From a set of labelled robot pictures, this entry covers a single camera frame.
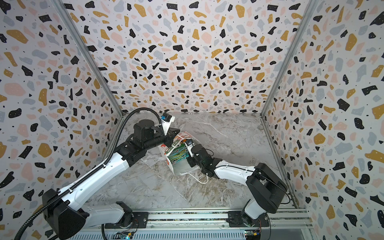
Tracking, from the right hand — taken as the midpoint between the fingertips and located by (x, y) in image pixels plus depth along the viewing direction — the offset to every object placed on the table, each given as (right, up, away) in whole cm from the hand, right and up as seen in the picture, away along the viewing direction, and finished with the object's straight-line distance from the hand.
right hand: (187, 149), depth 85 cm
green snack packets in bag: (-5, -2, +2) cm, 6 cm away
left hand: (-3, +13, -14) cm, 19 cm away
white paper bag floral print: (-2, -9, -2) cm, 10 cm away
